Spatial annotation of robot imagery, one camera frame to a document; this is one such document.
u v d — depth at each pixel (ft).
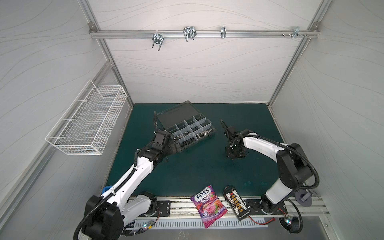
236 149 2.56
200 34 2.57
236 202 2.42
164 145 2.05
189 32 2.51
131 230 2.25
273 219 2.34
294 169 1.51
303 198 2.50
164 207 2.42
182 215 2.40
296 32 2.51
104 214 1.26
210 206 2.38
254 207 2.41
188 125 3.32
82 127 2.21
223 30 2.35
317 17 2.47
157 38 2.58
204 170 2.92
